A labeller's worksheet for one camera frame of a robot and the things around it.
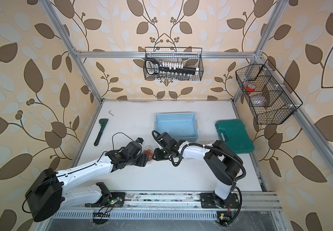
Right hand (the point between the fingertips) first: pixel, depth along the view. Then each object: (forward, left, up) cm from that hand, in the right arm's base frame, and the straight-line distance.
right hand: (154, 157), depth 86 cm
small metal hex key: (+40, +37, -3) cm, 55 cm away
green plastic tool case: (+15, -53, 0) cm, 55 cm away
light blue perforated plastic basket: (+25, -20, -4) cm, 32 cm away
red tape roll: (+27, -57, +30) cm, 70 cm away
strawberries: (+4, +4, -2) cm, 6 cm away
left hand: (-1, +6, +2) cm, 7 cm away
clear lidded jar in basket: (+16, -57, +30) cm, 66 cm away
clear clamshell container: (+10, -35, -3) cm, 37 cm away
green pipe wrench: (+29, +39, 0) cm, 49 cm away
